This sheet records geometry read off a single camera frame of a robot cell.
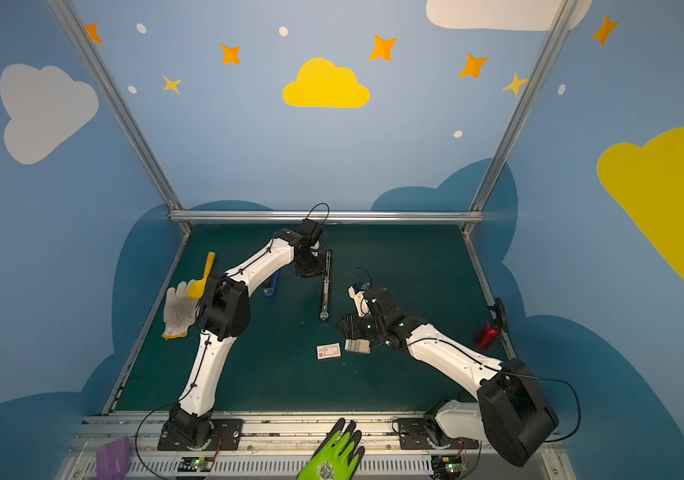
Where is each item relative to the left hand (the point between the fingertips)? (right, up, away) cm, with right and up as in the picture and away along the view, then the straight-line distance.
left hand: (326, 272), depth 100 cm
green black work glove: (+5, -42, -29) cm, 52 cm away
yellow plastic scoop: (-46, -6, +2) cm, 46 cm away
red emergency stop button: (+48, -18, -14) cm, 53 cm away
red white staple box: (+1, -23, -12) cm, 26 cm away
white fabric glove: (-47, -12, -4) cm, 49 cm away
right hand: (+7, -13, -16) cm, 22 cm away
